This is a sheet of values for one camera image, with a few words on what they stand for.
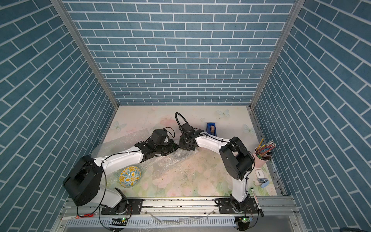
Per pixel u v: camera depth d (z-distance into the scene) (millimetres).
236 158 495
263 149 819
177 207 753
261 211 722
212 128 981
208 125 1019
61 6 697
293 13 726
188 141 675
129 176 826
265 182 806
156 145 666
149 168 869
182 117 848
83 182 427
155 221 705
